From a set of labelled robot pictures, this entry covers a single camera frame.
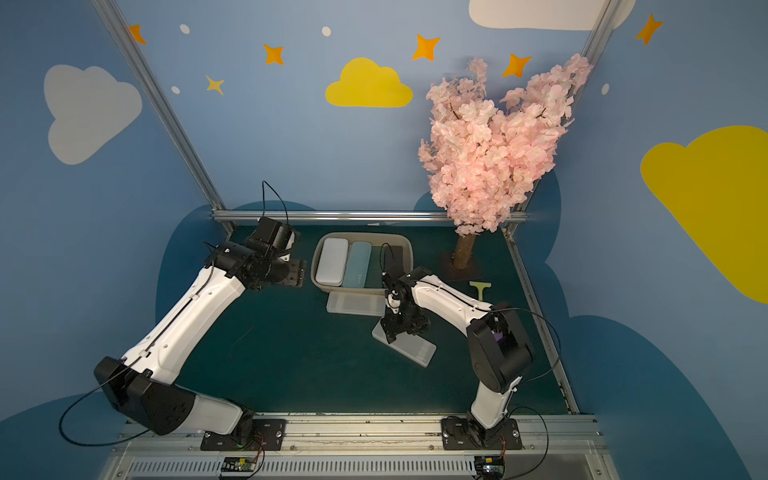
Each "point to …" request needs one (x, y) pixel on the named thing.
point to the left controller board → (238, 464)
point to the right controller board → (490, 466)
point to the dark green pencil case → (375, 268)
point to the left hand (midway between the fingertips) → (290, 267)
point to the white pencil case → (332, 261)
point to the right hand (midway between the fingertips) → (404, 331)
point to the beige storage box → (403, 240)
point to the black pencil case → (394, 260)
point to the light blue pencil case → (357, 265)
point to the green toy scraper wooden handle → (480, 286)
